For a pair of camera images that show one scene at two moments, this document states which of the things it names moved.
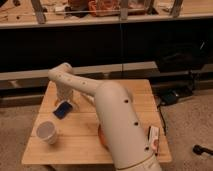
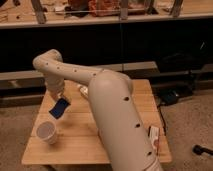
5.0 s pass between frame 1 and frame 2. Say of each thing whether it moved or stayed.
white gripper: moved
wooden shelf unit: stayed
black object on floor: stayed
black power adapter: stayed
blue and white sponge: moved
